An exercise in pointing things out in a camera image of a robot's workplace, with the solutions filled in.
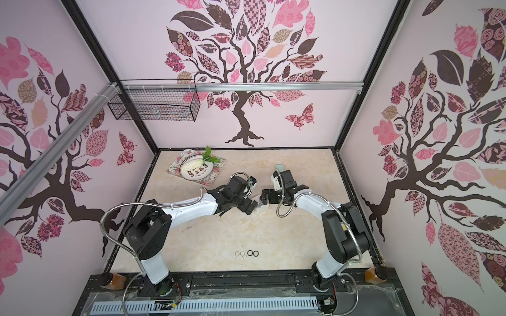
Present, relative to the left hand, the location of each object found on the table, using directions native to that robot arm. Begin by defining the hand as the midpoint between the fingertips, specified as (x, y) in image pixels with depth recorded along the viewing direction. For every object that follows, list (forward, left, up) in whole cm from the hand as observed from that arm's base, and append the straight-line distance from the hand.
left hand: (249, 201), depth 91 cm
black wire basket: (+41, +46, +29) cm, 68 cm away
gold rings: (-22, +5, -6) cm, 23 cm away
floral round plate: (+25, +31, -4) cm, 40 cm away
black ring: (-21, 0, -6) cm, 22 cm away
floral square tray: (+25, +44, -5) cm, 51 cm away
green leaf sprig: (+32, +26, -3) cm, 41 cm away
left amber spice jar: (-33, +47, +2) cm, 58 cm away
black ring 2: (-22, -4, -6) cm, 23 cm away
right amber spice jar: (-32, -46, +3) cm, 56 cm away
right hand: (+3, -10, 0) cm, 11 cm away
